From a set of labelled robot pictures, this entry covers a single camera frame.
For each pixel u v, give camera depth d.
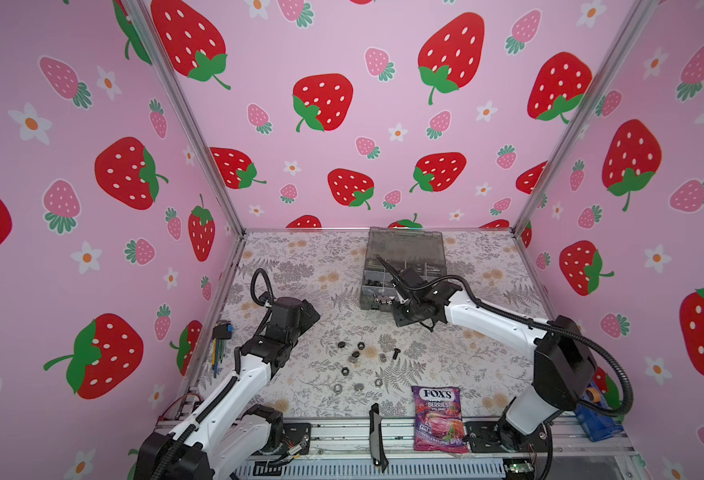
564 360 0.44
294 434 0.75
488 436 0.73
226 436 0.55
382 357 0.87
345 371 0.86
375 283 1.04
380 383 0.83
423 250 1.17
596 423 0.73
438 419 0.75
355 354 0.88
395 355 0.88
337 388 0.82
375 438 0.73
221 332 0.92
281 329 0.63
